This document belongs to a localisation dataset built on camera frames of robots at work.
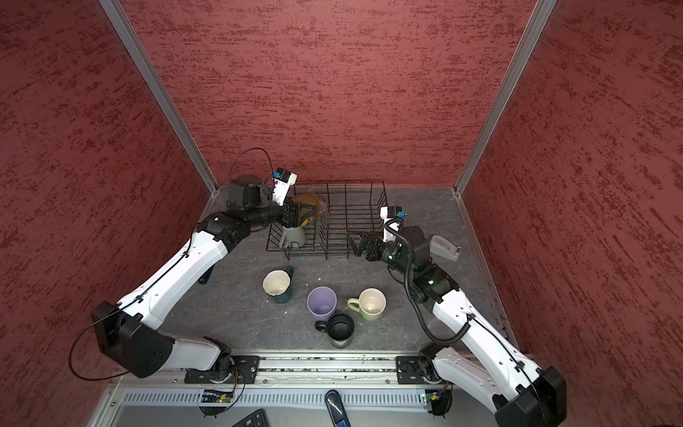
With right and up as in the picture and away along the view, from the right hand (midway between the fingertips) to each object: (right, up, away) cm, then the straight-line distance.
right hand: (357, 239), depth 72 cm
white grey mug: (-22, -2, +20) cm, 30 cm away
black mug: (-5, -29, +9) cm, 31 cm away
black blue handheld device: (-5, -41, -8) cm, 42 cm away
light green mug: (+5, -23, +13) cm, 27 cm away
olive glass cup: (-13, +10, -1) cm, 16 cm away
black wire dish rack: (-3, +9, +41) cm, 42 cm away
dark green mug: (-26, -16, +14) cm, 33 cm away
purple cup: (-11, -22, +11) cm, 26 cm away
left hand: (-15, +8, +3) cm, 17 cm away
